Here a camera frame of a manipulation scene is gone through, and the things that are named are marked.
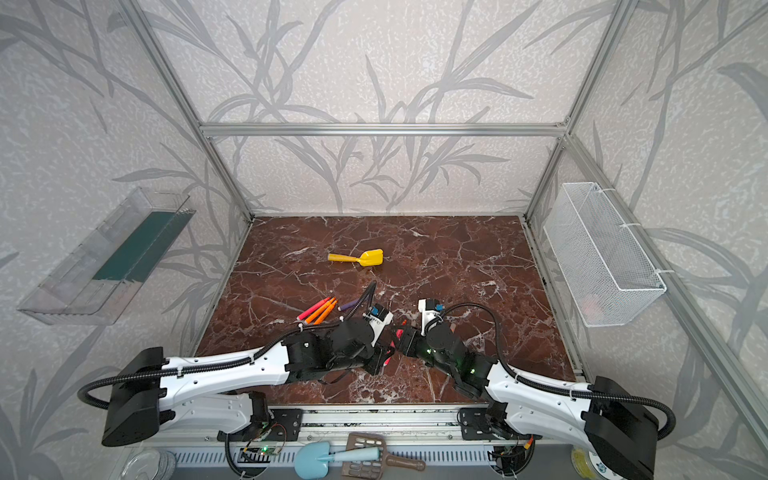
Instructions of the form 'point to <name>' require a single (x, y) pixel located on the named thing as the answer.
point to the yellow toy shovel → (366, 258)
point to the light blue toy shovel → (312, 459)
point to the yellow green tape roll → (581, 461)
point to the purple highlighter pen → (349, 305)
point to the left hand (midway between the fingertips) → (398, 346)
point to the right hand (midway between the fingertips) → (391, 322)
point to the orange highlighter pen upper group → (321, 310)
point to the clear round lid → (149, 464)
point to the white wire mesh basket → (608, 272)
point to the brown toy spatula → (374, 469)
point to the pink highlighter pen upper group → (308, 311)
